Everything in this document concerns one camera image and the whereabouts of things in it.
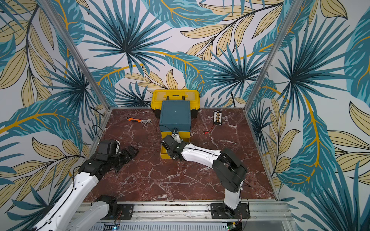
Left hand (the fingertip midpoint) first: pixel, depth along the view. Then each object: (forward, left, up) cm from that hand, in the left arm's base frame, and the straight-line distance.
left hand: (133, 157), depth 79 cm
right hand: (+11, -23, -6) cm, 26 cm away
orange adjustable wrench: (+35, +2, -12) cm, 37 cm away
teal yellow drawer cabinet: (+23, -22, +9) cm, 33 cm away
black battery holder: (+40, -53, -12) cm, 68 cm away
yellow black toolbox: (+46, -33, +4) cm, 57 cm away
